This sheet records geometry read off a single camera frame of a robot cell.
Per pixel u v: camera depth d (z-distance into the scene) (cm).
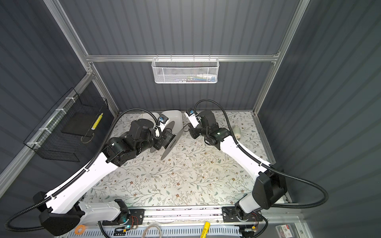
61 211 39
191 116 67
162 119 56
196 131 70
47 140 64
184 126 75
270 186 42
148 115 54
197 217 74
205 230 68
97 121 78
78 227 45
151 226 71
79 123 77
